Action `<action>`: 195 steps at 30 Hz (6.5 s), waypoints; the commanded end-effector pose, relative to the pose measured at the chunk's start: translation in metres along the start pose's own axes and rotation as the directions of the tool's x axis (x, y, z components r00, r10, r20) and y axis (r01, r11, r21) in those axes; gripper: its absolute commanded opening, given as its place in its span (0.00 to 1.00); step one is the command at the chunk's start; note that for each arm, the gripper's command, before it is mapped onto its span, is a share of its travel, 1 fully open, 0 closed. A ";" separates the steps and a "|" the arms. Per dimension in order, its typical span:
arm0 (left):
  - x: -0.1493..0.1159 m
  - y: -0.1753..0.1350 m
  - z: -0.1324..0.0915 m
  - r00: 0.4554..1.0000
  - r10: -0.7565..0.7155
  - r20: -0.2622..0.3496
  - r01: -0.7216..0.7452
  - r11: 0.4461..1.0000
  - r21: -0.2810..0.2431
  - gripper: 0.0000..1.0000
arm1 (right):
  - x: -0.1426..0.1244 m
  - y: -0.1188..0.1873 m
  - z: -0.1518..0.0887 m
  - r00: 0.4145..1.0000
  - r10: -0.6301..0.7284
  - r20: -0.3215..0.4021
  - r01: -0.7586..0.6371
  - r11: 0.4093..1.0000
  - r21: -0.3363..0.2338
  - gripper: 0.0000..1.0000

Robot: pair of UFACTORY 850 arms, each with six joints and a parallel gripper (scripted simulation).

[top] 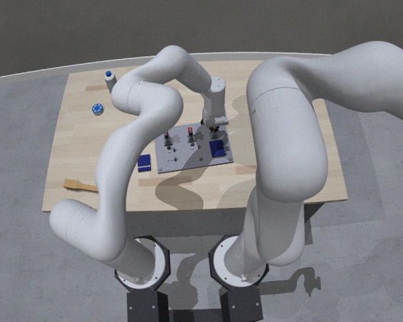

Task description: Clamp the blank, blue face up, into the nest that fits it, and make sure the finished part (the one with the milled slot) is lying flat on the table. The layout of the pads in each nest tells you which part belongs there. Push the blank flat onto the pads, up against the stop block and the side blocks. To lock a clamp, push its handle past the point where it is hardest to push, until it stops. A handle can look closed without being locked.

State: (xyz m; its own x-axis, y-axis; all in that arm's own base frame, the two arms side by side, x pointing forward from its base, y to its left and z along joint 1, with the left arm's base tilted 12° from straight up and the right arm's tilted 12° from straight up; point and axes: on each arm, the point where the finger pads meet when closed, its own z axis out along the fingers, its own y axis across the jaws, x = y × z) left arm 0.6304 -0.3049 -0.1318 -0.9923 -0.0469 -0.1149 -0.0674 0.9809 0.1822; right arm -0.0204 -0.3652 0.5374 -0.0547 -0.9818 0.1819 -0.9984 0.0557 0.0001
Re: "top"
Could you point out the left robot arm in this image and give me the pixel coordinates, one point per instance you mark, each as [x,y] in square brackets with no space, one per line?
[102,234]

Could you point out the grey bottle with blue cap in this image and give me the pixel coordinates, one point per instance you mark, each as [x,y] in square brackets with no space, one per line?
[110,79]

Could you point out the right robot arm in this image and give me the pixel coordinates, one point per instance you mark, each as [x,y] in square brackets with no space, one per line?
[292,162]

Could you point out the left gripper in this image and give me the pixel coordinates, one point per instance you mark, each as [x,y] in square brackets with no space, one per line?
[205,116]

